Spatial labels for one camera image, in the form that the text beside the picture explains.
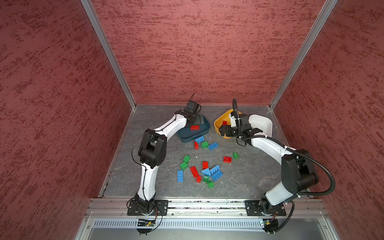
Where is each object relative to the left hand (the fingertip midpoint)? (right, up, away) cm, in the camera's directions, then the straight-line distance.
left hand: (196, 123), depth 98 cm
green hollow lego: (+6, -32, -13) cm, 35 cm away
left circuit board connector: (-25, -49, -25) cm, 61 cm away
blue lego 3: (+3, -11, 0) cm, 11 cm away
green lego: (+6, -14, -3) cm, 16 cm away
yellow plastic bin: (+17, 0, +9) cm, 19 cm away
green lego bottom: (+8, -34, -17) cm, 39 cm away
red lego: (-1, -4, +9) cm, 10 cm away
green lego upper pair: (-6, -22, -8) cm, 24 cm away
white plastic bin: (+51, -1, +10) cm, 52 cm away
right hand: (+18, -5, -6) cm, 19 cm away
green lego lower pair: (-7, -25, -11) cm, 28 cm away
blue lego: (+11, -27, -12) cm, 31 cm away
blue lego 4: (+12, -16, -1) cm, 19 cm away
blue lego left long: (-9, -30, -15) cm, 34 cm away
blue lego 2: (+12, -30, -12) cm, 34 cm away
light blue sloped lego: (+6, -29, -13) cm, 32 cm away
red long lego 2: (+21, 0, +7) cm, 22 cm away
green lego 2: (+25, -20, -7) cm, 33 cm away
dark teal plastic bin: (-6, -8, -1) cm, 10 cm away
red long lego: (-1, -28, -13) cm, 31 cm away
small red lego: (0, -15, -1) cm, 15 cm away
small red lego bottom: (+1, -32, -15) cm, 35 cm away
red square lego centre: (+5, -25, -11) cm, 28 cm away
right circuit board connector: (+37, -50, -27) cm, 68 cm away
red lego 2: (+19, -22, -8) cm, 31 cm away
